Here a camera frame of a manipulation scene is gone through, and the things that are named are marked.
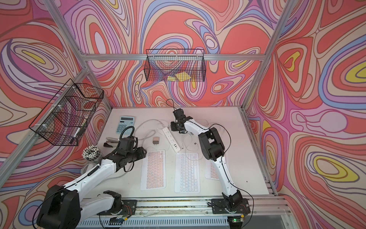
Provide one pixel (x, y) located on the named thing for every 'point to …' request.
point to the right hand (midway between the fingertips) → (174, 130)
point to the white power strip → (167, 131)
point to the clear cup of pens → (91, 152)
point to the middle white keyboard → (187, 172)
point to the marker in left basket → (75, 135)
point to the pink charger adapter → (156, 140)
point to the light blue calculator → (124, 122)
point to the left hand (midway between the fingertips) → (146, 152)
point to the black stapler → (109, 140)
